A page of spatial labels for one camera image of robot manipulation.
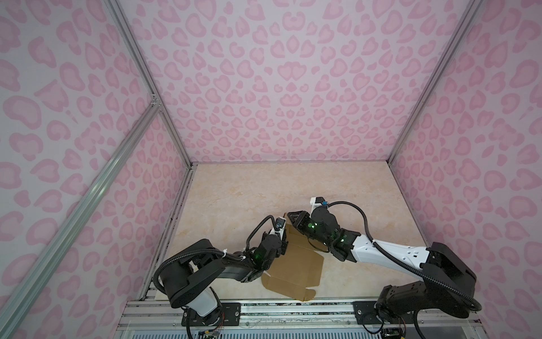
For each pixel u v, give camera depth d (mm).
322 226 602
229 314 741
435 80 859
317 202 760
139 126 802
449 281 421
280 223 749
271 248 654
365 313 728
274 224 721
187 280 440
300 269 846
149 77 844
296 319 729
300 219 704
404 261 463
